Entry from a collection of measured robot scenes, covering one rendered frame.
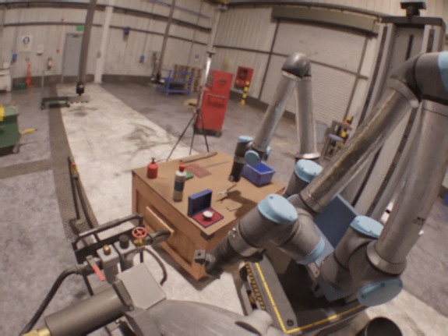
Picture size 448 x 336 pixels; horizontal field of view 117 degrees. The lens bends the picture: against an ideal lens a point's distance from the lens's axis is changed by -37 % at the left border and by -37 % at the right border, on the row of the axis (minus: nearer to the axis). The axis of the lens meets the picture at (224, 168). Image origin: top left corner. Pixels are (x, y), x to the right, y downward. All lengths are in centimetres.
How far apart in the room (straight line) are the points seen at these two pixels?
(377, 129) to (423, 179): 18
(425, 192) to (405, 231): 11
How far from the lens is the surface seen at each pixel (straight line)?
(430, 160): 57
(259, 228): 51
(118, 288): 41
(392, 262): 69
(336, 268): 91
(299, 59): 114
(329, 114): 883
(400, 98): 65
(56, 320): 53
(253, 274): 126
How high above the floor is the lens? 126
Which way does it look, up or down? 25 degrees down
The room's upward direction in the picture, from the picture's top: 14 degrees clockwise
